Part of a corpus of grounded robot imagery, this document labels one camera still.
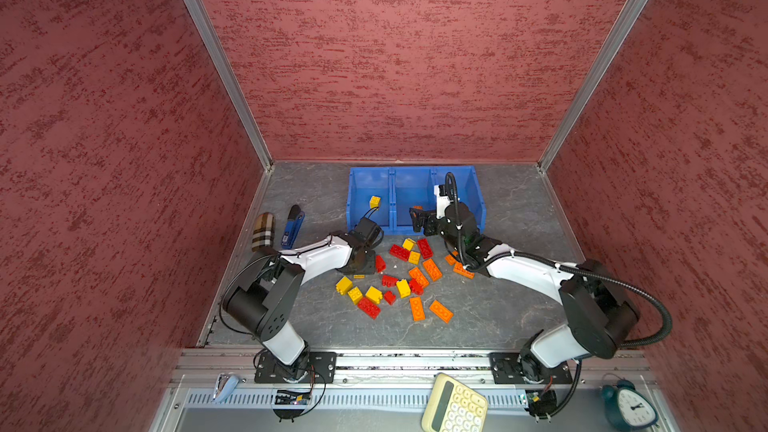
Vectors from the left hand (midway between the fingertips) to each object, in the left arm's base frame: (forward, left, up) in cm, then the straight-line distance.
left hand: (363, 272), depth 91 cm
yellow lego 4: (-6, -12, +2) cm, 14 cm away
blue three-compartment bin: (+23, -7, +11) cm, 26 cm away
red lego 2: (+7, -11, +1) cm, 13 cm away
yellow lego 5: (+9, -14, +2) cm, 17 cm away
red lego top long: (+7, -20, +2) cm, 21 cm away
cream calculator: (-34, -23, +3) cm, 41 cm away
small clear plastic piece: (-30, +31, +2) cm, 43 cm away
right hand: (+12, -17, +16) cm, 26 cm away
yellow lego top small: (+25, -3, +4) cm, 25 cm away
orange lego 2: (-12, -17, 0) cm, 20 cm away
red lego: (-4, -8, +2) cm, 9 cm away
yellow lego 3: (-7, -4, +2) cm, 9 cm away
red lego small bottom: (-8, -8, +1) cm, 12 cm away
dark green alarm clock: (-34, -63, +5) cm, 72 cm away
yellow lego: (-5, +5, +3) cm, 8 cm away
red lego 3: (+2, -5, +2) cm, 6 cm away
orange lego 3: (-1, -17, +1) cm, 17 cm away
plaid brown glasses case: (+13, +34, +3) cm, 37 cm away
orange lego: (-12, -23, +1) cm, 26 cm away
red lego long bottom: (-11, -3, +1) cm, 11 cm away
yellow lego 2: (-9, +1, +3) cm, 9 cm away
